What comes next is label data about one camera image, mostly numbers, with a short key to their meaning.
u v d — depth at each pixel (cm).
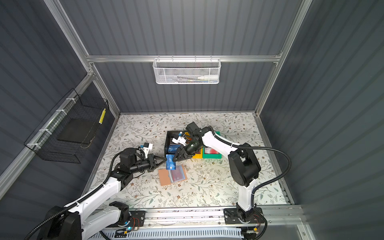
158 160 77
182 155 73
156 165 73
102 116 84
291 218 74
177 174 88
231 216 73
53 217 39
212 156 93
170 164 78
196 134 67
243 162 51
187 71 124
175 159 79
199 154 91
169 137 103
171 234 76
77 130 73
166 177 87
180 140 79
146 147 77
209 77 87
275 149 44
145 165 72
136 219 72
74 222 40
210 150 96
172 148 97
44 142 62
